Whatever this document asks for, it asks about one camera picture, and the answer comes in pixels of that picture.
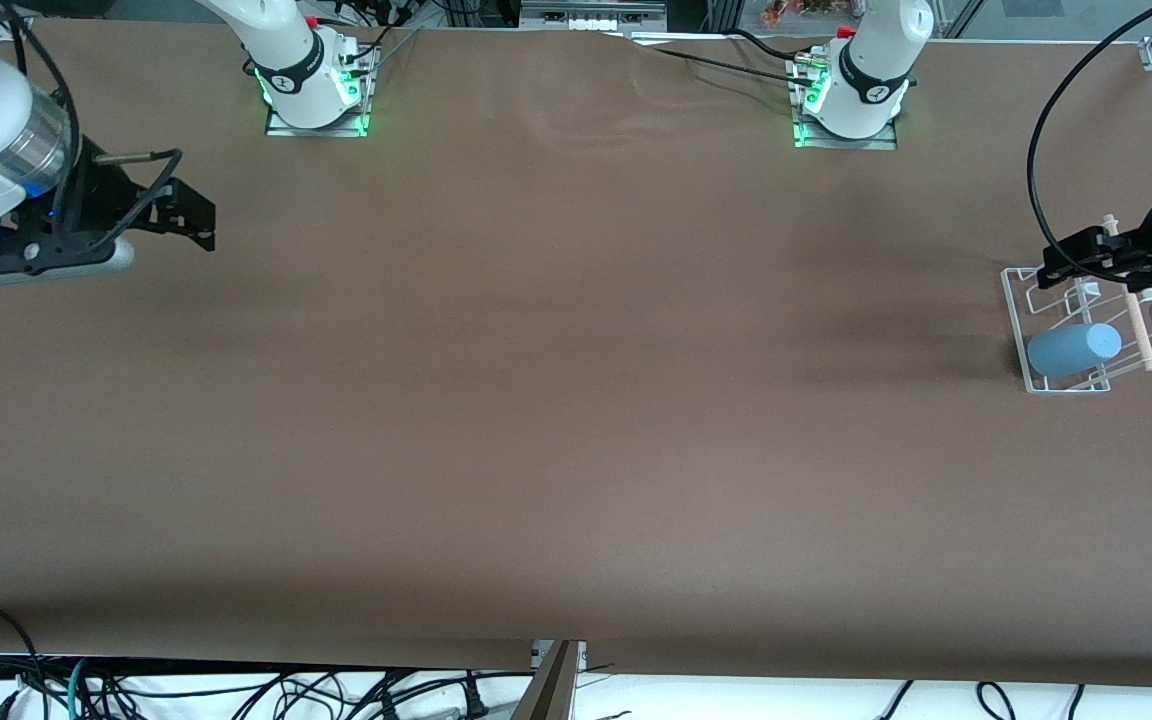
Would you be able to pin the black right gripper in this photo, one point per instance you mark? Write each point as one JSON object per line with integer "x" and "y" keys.
{"x": 101, "y": 194}

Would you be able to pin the blue plastic cup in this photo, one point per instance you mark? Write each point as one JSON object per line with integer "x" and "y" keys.
{"x": 1071, "y": 350}

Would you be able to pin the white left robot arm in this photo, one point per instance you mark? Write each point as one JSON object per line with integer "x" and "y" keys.
{"x": 866, "y": 80}

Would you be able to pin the orange packaged item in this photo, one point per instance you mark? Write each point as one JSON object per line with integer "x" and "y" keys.
{"x": 786, "y": 12}

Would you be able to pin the white socket strip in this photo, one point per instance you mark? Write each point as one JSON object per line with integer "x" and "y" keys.
{"x": 591, "y": 22}

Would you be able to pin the brown table cover sheet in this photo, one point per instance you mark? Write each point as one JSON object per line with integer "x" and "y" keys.
{"x": 576, "y": 500}

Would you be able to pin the black power plug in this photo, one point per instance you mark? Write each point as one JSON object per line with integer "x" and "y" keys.
{"x": 474, "y": 702}

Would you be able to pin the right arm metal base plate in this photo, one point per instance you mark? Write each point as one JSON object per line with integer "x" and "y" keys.
{"x": 336, "y": 130}

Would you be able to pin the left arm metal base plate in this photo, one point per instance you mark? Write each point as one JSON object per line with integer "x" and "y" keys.
{"x": 881, "y": 140}

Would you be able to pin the brown wooden post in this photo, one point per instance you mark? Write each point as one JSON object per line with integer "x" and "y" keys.
{"x": 551, "y": 695}

